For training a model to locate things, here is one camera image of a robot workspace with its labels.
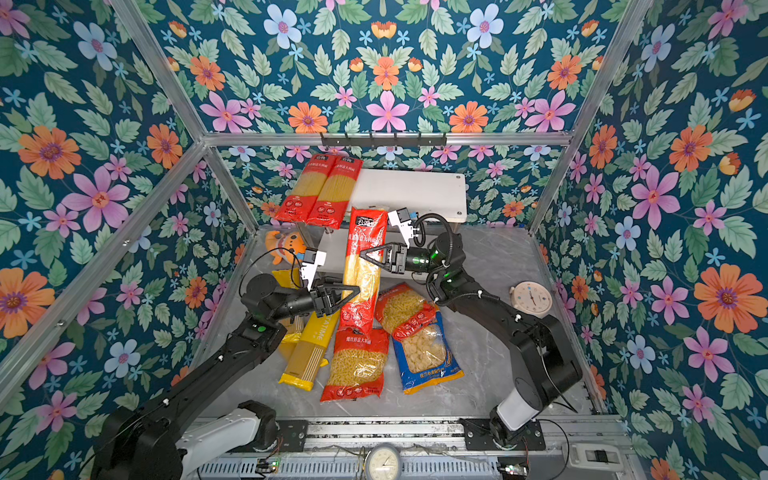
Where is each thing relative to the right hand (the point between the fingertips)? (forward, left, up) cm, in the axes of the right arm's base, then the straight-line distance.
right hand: (364, 256), depth 65 cm
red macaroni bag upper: (+3, -8, -29) cm, 30 cm away
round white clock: (+10, -50, -33) cm, 61 cm away
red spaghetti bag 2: (+22, +10, 0) cm, 24 cm away
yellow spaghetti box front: (-8, +20, -33) cm, 40 cm away
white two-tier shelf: (+25, -18, -3) cm, 31 cm away
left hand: (-6, +2, -4) cm, 7 cm away
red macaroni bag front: (-12, +5, -33) cm, 35 cm away
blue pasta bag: (-10, -15, -32) cm, 37 cm away
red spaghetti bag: (+17, +18, +1) cm, 25 cm away
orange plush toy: (+28, +33, -27) cm, 51 cm away
